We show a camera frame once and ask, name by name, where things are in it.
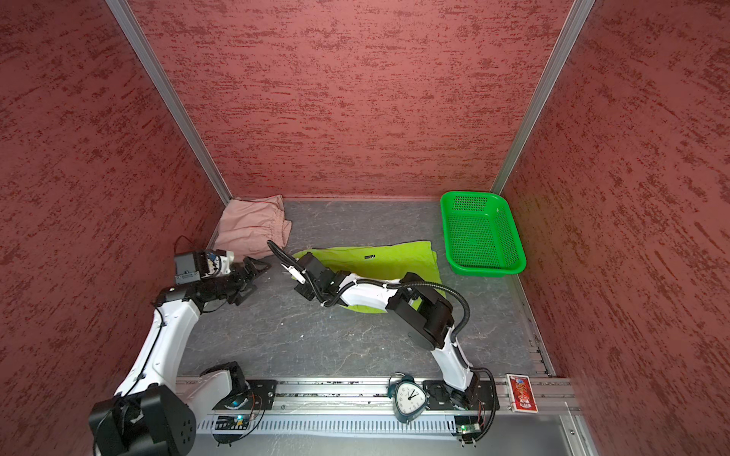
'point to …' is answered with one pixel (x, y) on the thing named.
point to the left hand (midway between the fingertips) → (265, 280)
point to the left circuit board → (232, 423)
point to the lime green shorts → (385, 262)
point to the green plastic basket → (481, 237)
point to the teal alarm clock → (410, 398)
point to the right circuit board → (468, 426)
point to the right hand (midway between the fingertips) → (302, 281)
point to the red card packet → (522, 394)
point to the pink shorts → (247, 224)
